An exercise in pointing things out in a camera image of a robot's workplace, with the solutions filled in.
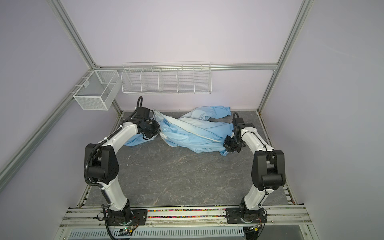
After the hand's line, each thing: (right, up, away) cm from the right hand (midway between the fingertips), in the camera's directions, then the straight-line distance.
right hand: (226, 150), depth 90 cm
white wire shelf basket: (-25, +50, +19) cm, 59 cm away
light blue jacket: (-19, +11, +5) cm, 22 cm away
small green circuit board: (-53, -37, -17) cm, 67 cm away
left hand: (-40, +12, +3) cm, 42 cm away
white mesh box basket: (-83, +38, +9) cm, 92 cm away
